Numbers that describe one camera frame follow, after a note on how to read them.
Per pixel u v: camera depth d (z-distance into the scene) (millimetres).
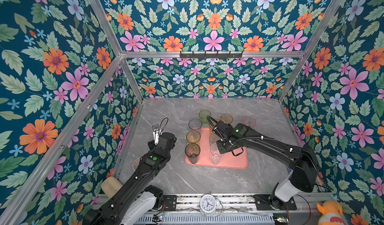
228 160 884
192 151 804
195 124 930
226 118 1043
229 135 604
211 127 625
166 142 585
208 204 704
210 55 927
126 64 982
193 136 885
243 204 748
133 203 551
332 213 670
